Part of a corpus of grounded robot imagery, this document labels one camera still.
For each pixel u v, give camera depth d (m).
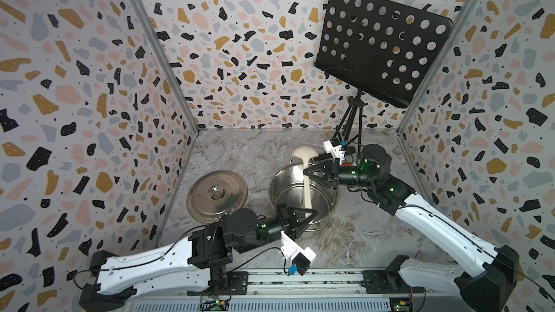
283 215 0.48
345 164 0.62
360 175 0.57
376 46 0.70
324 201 0.95
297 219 0.50
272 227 0.49
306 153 0.66
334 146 0.63
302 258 0.45
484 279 0.38
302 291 0.73
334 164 0.57
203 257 0.44
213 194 0.95
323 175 0.59
